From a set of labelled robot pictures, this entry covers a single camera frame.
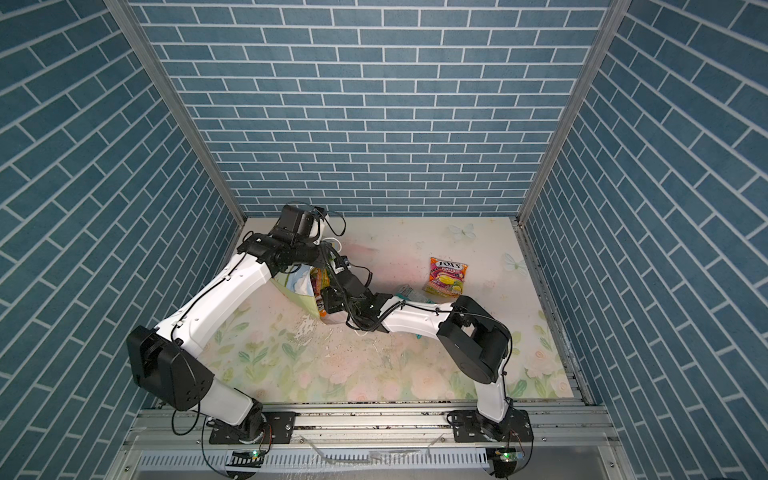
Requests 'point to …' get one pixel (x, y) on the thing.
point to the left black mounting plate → (278, 429)
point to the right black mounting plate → (471, 427)
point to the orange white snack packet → (321, 280)
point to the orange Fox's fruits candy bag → (445, 278)
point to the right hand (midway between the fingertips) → (322, 288)
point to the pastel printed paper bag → (296, 282)
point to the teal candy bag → (408, 293)
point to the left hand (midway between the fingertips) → (328, 250)
